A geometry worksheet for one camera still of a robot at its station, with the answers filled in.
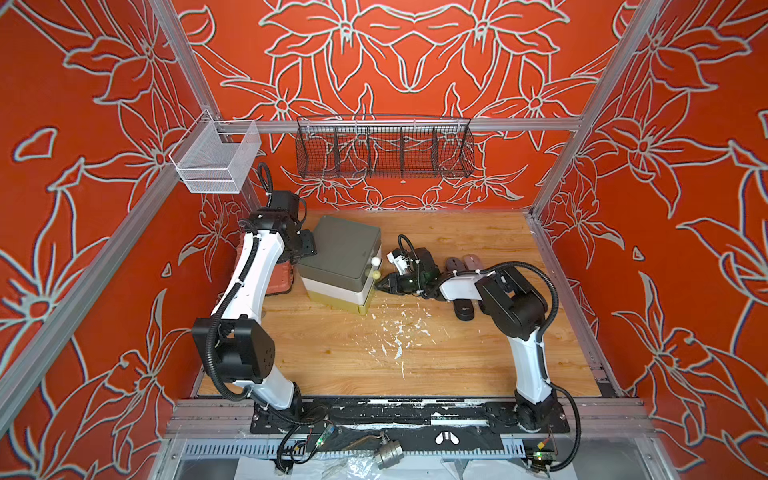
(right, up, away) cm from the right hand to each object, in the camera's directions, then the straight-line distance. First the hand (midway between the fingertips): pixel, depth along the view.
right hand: (378, 282), depth 94 cm
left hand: (-22, +12, -11) cm, 27 cm away
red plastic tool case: (-32, +1, +1) cm, 32 cm away
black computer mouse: (+27, -8, -4) cm, 28 cm away
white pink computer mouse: (+33, +6, +7) cm, 34 cm away
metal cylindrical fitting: (+3, -35, -29) cm, 45 cm away
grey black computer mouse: (+26, +5, +6) cm, 28 cm away
